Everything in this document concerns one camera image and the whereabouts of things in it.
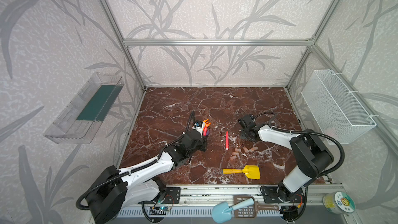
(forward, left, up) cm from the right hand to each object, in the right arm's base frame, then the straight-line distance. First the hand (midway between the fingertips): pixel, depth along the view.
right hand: (245, 129), depth 96 cm
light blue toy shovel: (-42, +17, 0) cm, 45 cm away
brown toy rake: (-41, +3, -1) cm, 41 cm away
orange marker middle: (+5, +23, -1) cm, 24 cm away
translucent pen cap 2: (-13, +6, -1) cm, 14 cm away
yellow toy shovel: (-25, 0, +1) cm, 25 cm away
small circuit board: (-41, +45, -2) cm, 61 cm away
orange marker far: (+7, +25, -1) cm, 26 cm away
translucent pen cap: (-12, -4, -1) cm, 12 cm away
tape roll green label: (-39, -33, +7) cm, 52 cm away
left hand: (-8, +22, +11) cm, 26 cm away
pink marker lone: (-7, +12, 0) cm, 14 cm away
